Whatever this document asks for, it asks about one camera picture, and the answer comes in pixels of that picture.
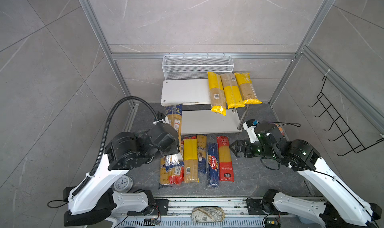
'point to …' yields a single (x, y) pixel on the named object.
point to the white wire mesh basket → (183, 67)
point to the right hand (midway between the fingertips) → (237, 144)
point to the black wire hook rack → (336, 118)
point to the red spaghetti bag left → (178, 177)
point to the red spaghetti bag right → (226, 172)
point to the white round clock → (123, 184)
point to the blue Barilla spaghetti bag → (213, 165)
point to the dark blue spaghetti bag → (202, 157)
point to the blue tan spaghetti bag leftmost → (164, 175)
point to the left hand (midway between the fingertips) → (179, 139)
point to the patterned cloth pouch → (208, 214)
